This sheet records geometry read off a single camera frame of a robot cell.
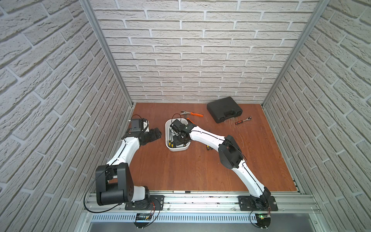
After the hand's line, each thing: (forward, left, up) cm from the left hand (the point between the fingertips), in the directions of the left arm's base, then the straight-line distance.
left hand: (157, 132), depth 88 cm
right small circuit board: (-45, -57, -11) cm, 74 cm away
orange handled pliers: (+26, -17, -11) cm, 32 cm away
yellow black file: (-2, -8, -9) cm, 13 cm away
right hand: (+1, -14, -10) cm, 17 cm away
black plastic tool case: (+28, -49, -8) cm, 57 cm away
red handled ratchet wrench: (+19, -67, -9) cm, 71 cm away
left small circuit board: (-44, +4, -14) cm, 46 cm away
